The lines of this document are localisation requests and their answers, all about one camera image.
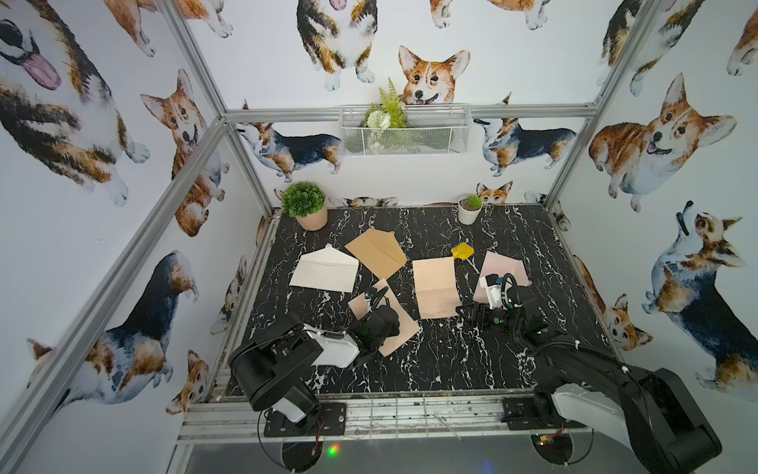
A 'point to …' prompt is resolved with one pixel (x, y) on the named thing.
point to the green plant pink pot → (306, 202)
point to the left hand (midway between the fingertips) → (396, 312)
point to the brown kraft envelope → (380, 250)
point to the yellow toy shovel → (462, 251)
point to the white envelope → (326, 268)
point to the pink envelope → (500, 266)
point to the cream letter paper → (437, 288)
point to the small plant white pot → (469, 207)
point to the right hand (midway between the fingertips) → (461, 307)
